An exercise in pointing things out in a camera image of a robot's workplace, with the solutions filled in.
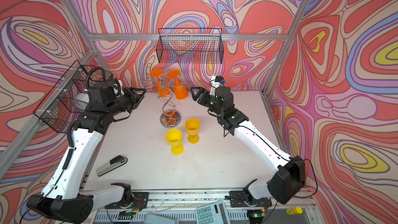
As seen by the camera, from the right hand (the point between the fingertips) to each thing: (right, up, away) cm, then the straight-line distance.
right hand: (195, 94), depth 72 cm
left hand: (-21, +1, -5) cm, 21 cm away
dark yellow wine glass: (-2, -18, +18) cm, 26 cm away
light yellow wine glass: (-12, -23, +12) cm, 29 cm away
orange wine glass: (-18, +2, +12) cm, 22 cm away
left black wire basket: (-61, -6, -2) cm, 62 cm away
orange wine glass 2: (-10, +4, +19) cm, 21 cm away
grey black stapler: (-44, -37, +8) cm, 58 cm away
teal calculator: (+9, -54, -3) cm, 55 cm away
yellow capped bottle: (+43, -50, -7) cm, 66 cm away
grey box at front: (-19, -54, -7) cm, 57 cm away
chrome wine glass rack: (-17, -13, +30) cm, 37 cm away
